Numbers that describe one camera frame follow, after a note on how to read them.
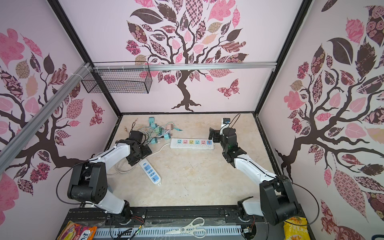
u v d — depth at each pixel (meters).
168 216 0.74
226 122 0.73
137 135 0.75
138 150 0.74
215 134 0.76
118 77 1.63
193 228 0.70
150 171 0.87
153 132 1.04
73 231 0.67
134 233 0.69
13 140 0.52
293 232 0.66
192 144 0.98
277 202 0.41
